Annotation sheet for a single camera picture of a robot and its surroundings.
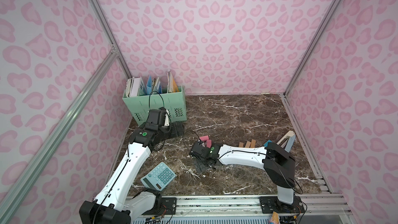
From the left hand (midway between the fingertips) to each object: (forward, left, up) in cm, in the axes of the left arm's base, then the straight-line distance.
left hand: (177, 126), depth 77 cm
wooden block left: (0, -35, -20) cm, 41 cm away
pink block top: (+5, -13, -21) cm, 25 cm away
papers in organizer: (+25, +26, +4) cm, 37 cm away
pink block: (+2, -16, -22) cm, 27 cm away
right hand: (-12, -13, -19) cm, 26 cm away
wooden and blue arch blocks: (+3, -65, -18) cm, 68 cm away
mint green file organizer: (+18, +4, -2) cm, 18 cm away
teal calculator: (-19, +10, -19) cm, 28 cm away
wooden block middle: (0, -40, -20) cm, 45 cm away
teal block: (+1, -50, -20) cm, 54 cm away
